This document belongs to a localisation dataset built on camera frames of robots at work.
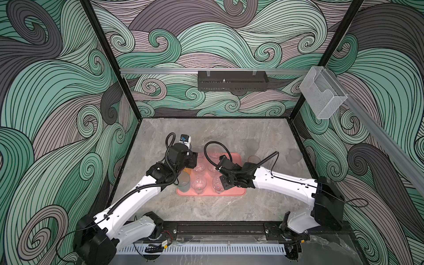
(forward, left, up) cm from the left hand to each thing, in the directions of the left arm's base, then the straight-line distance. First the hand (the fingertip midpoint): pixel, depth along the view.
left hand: (192, 151), depth 78 cm
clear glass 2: (+14, -33, -15) cm, 39 cm away
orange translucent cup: (-4, +3, -12) cm, 13 cm away
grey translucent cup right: (+7, -58, -16) cm, 60 cm away
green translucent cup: (-8, +5, -17) cm, 19 cm away
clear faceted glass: (+1, -3, -18) cm, 18 cm away
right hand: (-10, -15, -12) cm, 22 cm away
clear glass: (-8, -3, -18) cm, 20 cm away
